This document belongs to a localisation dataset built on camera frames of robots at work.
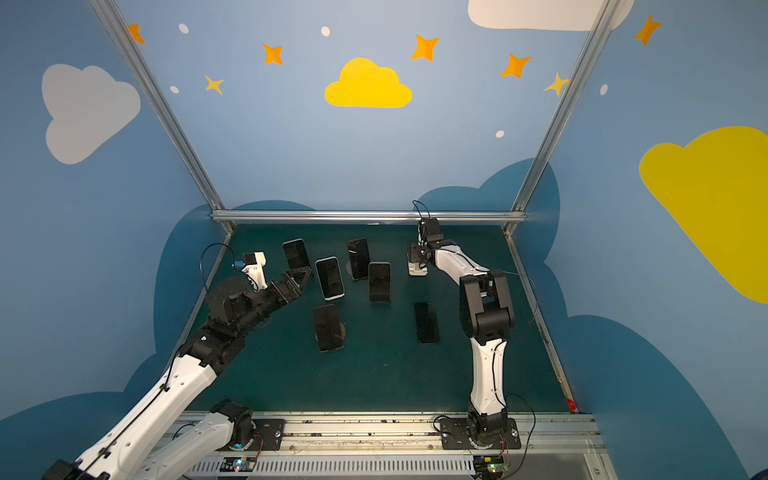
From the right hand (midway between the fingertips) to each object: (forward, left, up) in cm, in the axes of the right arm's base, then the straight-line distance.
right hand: (421, 248), depth 104 cm
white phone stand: (-4, +2, -7) cm, 8 cm away
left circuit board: (-65, +45, -8) cm, 79 cm away
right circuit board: (-62, -16, -9) cm, 64 cm away
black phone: (-1, +22, -6) cm, 23 cm away
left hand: (-28, +30, +20) cm, 46 cm away
